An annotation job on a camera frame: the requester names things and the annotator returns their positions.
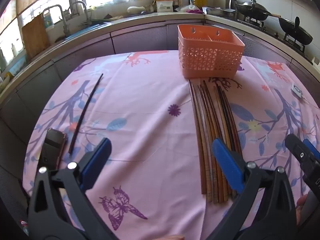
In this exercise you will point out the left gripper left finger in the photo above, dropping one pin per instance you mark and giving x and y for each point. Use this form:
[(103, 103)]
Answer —
[(48, 218)]

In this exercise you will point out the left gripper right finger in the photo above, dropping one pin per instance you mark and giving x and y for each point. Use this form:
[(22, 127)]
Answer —
[(276, 215)]

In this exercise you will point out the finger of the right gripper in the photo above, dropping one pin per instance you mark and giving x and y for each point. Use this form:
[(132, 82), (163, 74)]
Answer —
[(312, 148)]

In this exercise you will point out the brown wooden chopstick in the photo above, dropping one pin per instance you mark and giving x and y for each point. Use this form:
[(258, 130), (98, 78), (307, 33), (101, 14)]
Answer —
[(199, 139), (209, 194)]

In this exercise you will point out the dark brown chopstick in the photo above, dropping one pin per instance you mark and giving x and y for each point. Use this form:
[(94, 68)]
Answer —
[(236, 140)]

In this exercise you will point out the light brown chopstick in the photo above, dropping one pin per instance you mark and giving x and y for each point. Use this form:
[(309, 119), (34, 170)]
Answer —
[(221, 119)]

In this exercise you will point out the chrome kitchen faucet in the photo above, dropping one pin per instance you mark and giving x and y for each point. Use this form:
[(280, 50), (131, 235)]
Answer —
[(65, 26)]

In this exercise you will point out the person's hand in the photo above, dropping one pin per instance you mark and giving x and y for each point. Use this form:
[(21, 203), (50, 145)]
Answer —
[(300, 210)]

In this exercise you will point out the white round gadget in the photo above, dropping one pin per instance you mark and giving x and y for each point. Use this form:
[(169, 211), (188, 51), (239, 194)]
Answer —
[(296, 91)]

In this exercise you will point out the lone black chopstick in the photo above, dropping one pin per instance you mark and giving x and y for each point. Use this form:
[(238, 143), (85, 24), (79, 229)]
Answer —
[(77, 129)]

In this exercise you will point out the black smartphone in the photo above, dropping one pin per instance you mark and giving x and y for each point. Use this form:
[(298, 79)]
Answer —
[(52, 149)]

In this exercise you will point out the pink floral tablecloth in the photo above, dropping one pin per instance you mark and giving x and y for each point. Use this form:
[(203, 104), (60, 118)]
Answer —
[(150, 187)]

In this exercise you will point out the gas stove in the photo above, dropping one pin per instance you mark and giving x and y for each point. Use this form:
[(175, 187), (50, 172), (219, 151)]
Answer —
[(277, 33)]

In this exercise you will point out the black lidded pan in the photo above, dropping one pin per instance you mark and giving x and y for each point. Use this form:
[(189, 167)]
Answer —
[(293, 29)]

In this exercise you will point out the orange plastic utensil basket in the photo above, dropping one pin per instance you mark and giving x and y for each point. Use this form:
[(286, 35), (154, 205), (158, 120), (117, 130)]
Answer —
[(208, 51)]

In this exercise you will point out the wooden cutting board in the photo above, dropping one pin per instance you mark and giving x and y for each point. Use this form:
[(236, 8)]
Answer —
[(35, 37)]

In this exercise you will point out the yellow labelled box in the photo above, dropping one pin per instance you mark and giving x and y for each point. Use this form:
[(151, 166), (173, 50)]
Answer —
[(164, 5)]

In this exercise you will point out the black wok with handle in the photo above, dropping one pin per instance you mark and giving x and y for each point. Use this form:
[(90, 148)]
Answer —
[(254, 10)]

